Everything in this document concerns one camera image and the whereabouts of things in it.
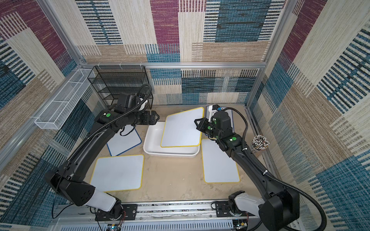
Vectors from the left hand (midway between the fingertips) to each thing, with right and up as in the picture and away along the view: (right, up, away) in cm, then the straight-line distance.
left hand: (153, 116), depth 75 cm
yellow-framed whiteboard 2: (+36, -30, +12) cm, 49 cm away
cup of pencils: (+55, -14, +3) cm, 57 cm away
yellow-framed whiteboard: (+13, -8, +14) cm, 21 cm away
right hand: (+22, -3, +1) cm, 22 cm away
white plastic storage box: (-6, -17, +24) cm, 30 cm away
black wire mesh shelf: (-40, +27, +33) cm, 59 cm away
